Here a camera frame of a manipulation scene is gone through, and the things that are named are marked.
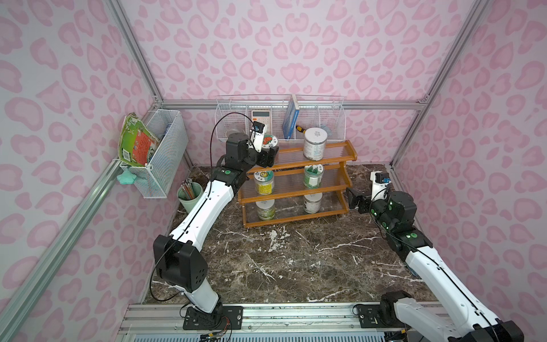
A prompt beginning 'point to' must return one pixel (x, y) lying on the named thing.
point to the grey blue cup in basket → (327, 129)
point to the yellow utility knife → (300, 129)
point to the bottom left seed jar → (266, 209)
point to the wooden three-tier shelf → (294, 188)
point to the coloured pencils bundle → (187, 187)
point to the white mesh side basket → (155, 179)
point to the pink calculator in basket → (263, 117)
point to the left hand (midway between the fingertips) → (264, 139)
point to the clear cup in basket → (231, 132)
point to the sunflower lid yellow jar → (264, 182)
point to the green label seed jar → (313, 175)
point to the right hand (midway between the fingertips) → (358, 185)
